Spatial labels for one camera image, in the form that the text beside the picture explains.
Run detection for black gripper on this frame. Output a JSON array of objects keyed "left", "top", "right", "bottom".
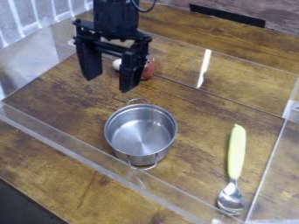
[{"left": 72, "top": 0, "right": 153, "bottom": 93}]

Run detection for red and white toy mushroom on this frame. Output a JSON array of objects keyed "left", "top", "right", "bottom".
[{"left": 112, "top": 57, "right": 154, "bottom": 81}]

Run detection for black strip on table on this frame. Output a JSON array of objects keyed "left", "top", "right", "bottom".
[{"left": 189, "top": 3, "right": 266, "bottom": 28}]

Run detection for clear acrylic triangle bracket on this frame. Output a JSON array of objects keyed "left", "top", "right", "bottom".
[{"left": 66, "top": 38, "right": 76, "bottom": 47}]

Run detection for silver pot with handles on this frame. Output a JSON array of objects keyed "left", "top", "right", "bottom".
[{"left": 104, "top": 98, "right": 177, "bottom": 171}]

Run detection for clear acrylic enclosure wall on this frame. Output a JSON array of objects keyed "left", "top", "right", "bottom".
[{"left": 0, "top": 101, "right": 244, "bottom": 224}]

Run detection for spoon with yellow-green handle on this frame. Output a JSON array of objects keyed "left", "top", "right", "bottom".
[{"left": 217, "top": 124, "right": 246, "bottom": 215}]

